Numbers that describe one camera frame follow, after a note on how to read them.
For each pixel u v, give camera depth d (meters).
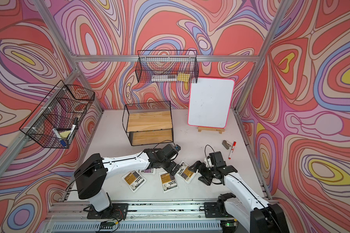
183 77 0.91
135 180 0.82
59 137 0.70
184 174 0.85
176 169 0.75
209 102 0.94
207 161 0.79
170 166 0.75
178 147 0.77
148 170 0.86
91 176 0.45
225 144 0.97
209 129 1.01
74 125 0.69
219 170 0.61
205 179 0.74
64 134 0.72
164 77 0.82
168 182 0.82
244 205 0.47
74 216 0.74
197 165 0.76
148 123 0.91
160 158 0.64
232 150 0.96
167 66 1.01
